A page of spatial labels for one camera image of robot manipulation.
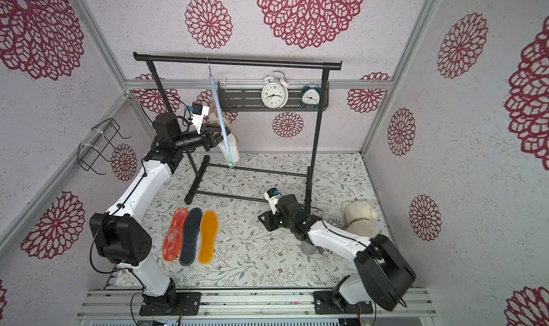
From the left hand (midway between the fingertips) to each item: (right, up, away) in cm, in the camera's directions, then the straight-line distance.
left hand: (227, 131), depth 74 cm
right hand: (+11, -31, +9) cm, 34 cm away
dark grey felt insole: (-19, -38, +17) cm, 45 cm away
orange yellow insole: (-12, -39, +18) cm, 44 cm away
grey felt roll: (+30, -44, +9) cm, 54 cm away
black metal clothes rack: (-23, -17, +34) cm, 44 cm away
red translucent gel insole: (-26, -42, +14) cm, 51 cm away
